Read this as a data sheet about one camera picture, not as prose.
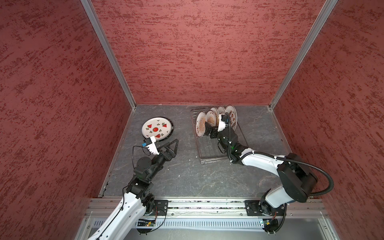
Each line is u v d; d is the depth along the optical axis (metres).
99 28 0.78
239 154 0.62
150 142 0.65
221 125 0.73
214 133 0.75
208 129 0.76
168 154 0.64
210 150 0.95
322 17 0.74
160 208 0.75
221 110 0.99
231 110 0.99
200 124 1.01
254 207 0.74
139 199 0.54
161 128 1.04
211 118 0.98
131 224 0.56
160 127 1.04
